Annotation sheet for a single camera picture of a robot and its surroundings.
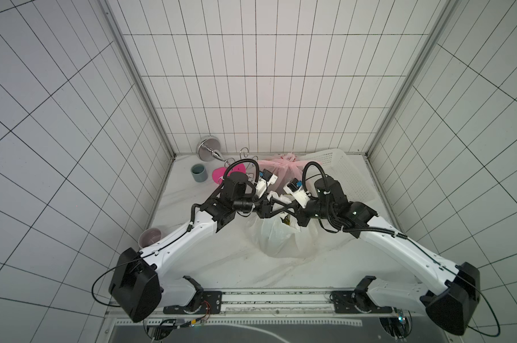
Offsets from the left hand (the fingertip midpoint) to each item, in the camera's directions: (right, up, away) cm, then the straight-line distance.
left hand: (280, 208), depth 70 cm
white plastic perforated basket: (+34, +16, +40) cm, 55 cm away
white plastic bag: (+1, -9, -1) cm, 9 cm away
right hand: (+2, +2, +4) cm, 5 cm away
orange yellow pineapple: (+2, -5, +2) cm, 6 cm away
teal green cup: (-37, +12, +33) cm, 51 cm away
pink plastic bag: (+5, +14, +19) cm, 24 cm away
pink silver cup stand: (-35, +24, +42) cm, 60 cm away
